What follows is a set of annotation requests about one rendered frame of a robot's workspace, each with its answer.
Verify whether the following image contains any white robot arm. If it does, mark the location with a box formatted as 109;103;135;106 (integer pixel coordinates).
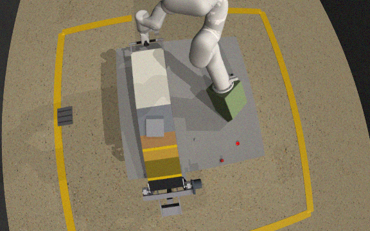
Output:
135;0;238;93

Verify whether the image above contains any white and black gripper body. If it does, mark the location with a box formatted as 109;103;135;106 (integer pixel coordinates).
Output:
140;32;149;44

